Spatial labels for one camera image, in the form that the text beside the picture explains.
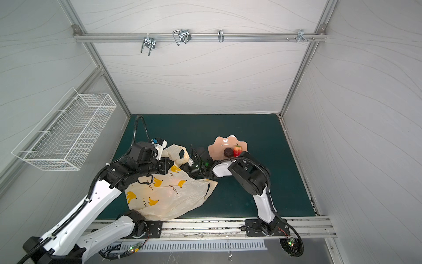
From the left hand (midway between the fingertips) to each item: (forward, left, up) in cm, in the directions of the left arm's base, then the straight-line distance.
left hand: (171, 163), depth 72 cm
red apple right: (+18, -32, -16) cm, 41 cm away
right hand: (-2, +1, -13) cm, 13 cm away
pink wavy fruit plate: (+20, -20, -19) cm, 34 cm away
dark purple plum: (+17, -27, -17) cm, 36 cm away
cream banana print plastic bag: (-10, 0, -10) cm, 14 cm away
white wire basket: (+5, +44, +11) cm, 46 cm away
